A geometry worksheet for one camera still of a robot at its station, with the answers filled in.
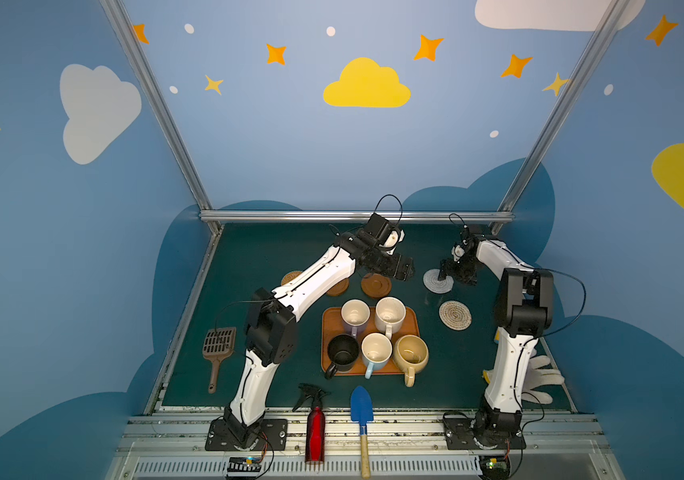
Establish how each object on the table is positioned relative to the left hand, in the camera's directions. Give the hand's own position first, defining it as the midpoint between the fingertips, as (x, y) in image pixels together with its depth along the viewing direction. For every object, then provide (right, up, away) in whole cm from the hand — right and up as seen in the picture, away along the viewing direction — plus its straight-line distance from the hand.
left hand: (400, 265), depth 85 cm
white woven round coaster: (+20, -17, +11) cm, 28 cm away
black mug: (-17, -25, +1) cm, 30 cm away
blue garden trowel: (-12, -38, -7) cm, 41 cm away
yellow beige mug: (+4, -27, +3) cm, 27 cm away
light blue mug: (-7, -25, +2) cm, 26 cm away
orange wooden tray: (-20, -19, +8) cm, 29 cm away
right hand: (+22, -4, +18) cm, 29 cm away
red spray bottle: (-23, -39, -12) cm, 47 cm away
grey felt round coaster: (+15, -7, +19) cm, 25 cm away
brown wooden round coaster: (-18, -9, +19) cm, 28 cm away
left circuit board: (-41, -50, -12) cm, 66 cm away
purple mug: (-13, -16, +7) cm, 22 cm away
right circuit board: (+21, -50, -12) cm, 56 cm away
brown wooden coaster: (-5, -8, +19) cm, 21 cm away
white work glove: (+39, -32, -1) cm, 50 cm away
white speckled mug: (-1, -16, +10) cm, 19 cm away
